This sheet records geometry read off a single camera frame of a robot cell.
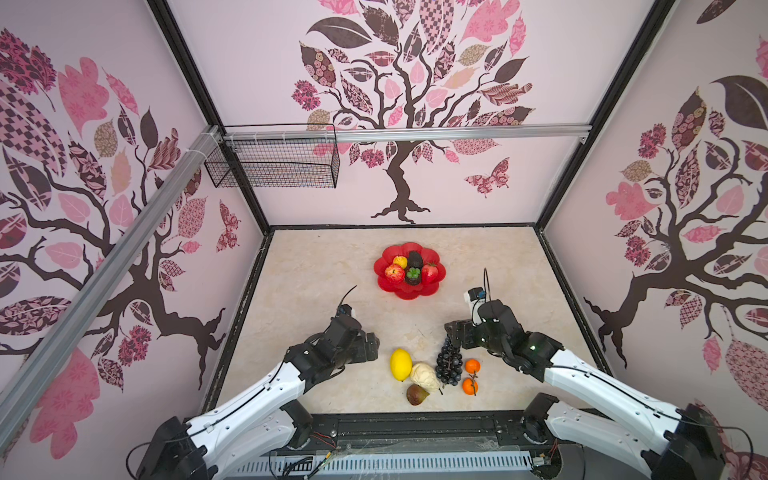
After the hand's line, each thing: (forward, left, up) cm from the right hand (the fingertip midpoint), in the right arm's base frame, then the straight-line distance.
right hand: (455, 322), depth 80 cm
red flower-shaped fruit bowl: (+23, +11, -7) cm, 26 cm away
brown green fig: (-16, +11, -9) cm, 22 cm away
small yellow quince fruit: (+29, +14, -8) cm, 33 cm away
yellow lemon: (-8, +15, -8) cm, 19 cm away
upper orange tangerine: (-9, -5, -11) cm, 15 cm away
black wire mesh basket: (+57, +58, +14) cm, 83 cm away
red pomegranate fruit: (+21, +16, -5) cm, 27 cm away
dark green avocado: (+28, +9, -7) cm, 30 cm away
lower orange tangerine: (-14, -4, -10) cm, 18 cm away
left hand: (-5, +25, -5) cm, 26 cm away
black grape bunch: (-8, +1, -10) cm, 13 cm away
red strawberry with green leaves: (+22, +4, -8) cm, 24 cm away
